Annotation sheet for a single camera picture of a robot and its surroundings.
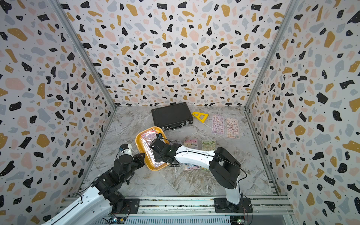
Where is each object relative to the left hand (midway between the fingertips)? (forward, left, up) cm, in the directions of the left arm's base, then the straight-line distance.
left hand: (147, 153), depth 79 cm
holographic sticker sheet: (+16, -15, -14) cm, 26 cm away
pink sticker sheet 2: (+28, -59, -15) cm, 67 cm away
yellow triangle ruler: (+38, -32, -12) cm, 51 cm away
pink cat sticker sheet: (+15, -26, -15) cm, 33 cm away
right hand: (+3, -6, -5) cm, 8 cm away
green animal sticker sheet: (+13, -38, -14) cm, 42 cm away
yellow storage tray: (+7, +6, 0) cm, 9 cm away
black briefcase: (+37, -11, -11) cm, 40 cm away
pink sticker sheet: (+30, -47, -14) cm, 57 cm away
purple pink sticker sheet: (+10, +1, 0) cm, 10 cm away
